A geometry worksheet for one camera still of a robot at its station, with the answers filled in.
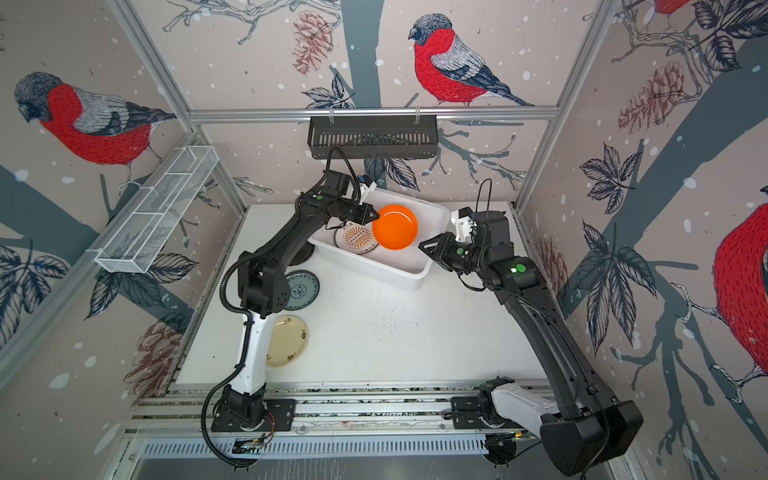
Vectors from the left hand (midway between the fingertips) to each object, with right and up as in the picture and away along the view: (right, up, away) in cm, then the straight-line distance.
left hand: (378, 213), depth 93 cm
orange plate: (+6, -4, +4) cm, 8 cm away
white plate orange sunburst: (-9, -8, +16) cm, 20 cm away
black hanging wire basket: (+11, +29, +14) cm, 34 cm away
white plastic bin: (+8, -16, -7) cm, 20 cm away
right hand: (+11, -10, -23) cm, 28 cm away
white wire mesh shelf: (-59, 0, -15) cm, 61 cm away
